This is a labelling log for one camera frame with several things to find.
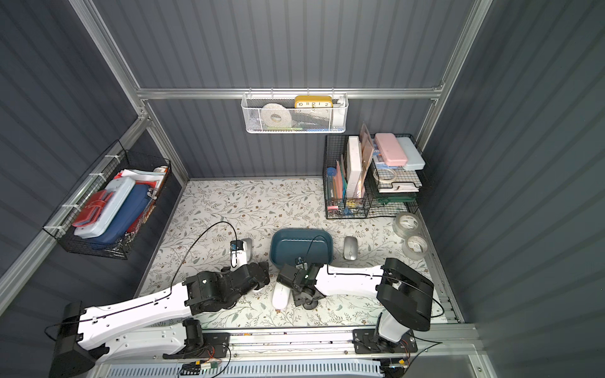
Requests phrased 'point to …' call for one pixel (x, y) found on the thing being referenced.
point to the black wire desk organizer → (372, 176)
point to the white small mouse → (280, 296)
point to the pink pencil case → (391, 150)
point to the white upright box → (354, 176)
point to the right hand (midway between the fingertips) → (312, 297)
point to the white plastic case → (120, 188)
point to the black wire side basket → (118, 163)
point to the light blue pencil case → (415, 161)
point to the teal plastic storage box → (314, 246)
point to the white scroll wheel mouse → (350, 248)
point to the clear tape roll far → (406, 224)
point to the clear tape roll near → (415, 246)
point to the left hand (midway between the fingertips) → (258, 268)
